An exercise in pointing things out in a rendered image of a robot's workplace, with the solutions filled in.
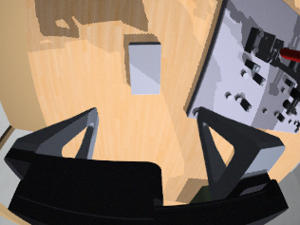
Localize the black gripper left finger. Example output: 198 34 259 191
11 107 99 159

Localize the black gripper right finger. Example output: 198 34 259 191
197 106 286 201

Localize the black toggle clamp with red handle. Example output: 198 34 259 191
283 60 300 116

